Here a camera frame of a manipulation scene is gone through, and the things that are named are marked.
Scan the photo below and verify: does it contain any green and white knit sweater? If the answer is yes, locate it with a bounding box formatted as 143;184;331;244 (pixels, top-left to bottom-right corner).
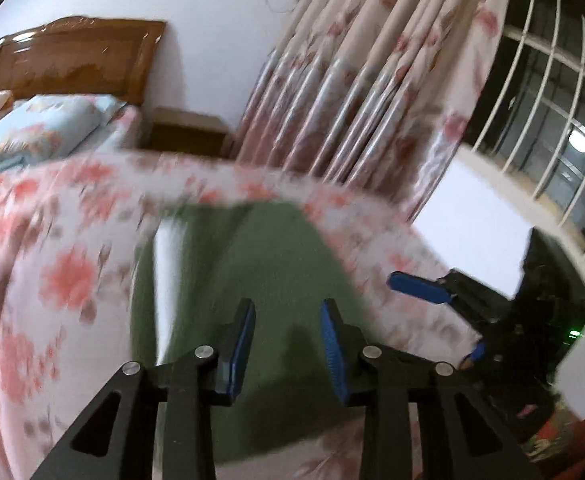
131;202;369;464

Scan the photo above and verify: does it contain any white window grille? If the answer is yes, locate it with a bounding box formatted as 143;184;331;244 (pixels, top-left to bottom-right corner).
464;0;585;257

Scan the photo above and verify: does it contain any pink floral bed quilt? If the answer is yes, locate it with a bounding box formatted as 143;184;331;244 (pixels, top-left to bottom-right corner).
0;152;476;479

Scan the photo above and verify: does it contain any pink floral curtain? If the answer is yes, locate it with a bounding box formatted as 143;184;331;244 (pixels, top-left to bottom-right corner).
230;0;509;220

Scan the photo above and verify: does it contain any dark wooden nightstand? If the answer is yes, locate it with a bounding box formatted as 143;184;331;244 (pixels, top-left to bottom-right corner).
142;107;232;158

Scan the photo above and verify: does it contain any light blue floral pillow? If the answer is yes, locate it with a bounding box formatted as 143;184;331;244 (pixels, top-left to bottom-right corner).
0;94;125;171

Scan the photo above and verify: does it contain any carved wooden headboard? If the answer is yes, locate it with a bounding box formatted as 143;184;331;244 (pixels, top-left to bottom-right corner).
0;15;166;106

